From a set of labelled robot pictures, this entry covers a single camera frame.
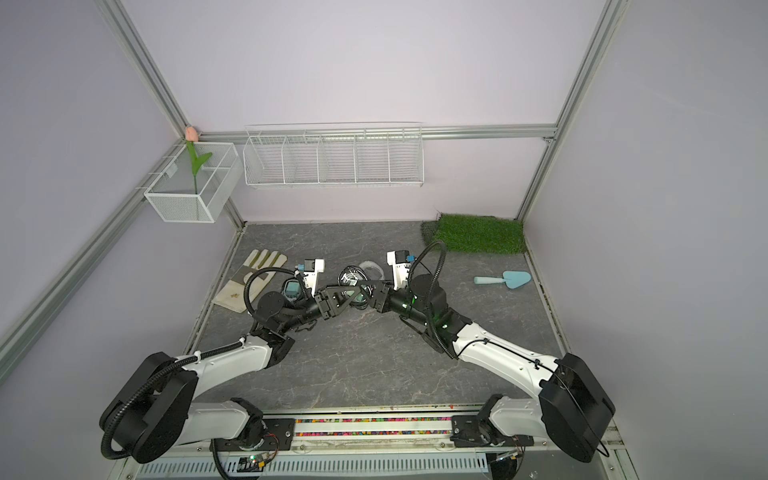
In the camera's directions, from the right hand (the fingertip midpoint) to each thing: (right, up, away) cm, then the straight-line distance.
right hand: (358, 283), depth 71 cm
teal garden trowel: (+51, -2, +33) cm, 60 cm away
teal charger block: (-26, -5, +27) cm, 38 cm away
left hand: (+1, -2, 0) cm, 2 cm away
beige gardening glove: (-46, -7, +28) cm, 54 cm away
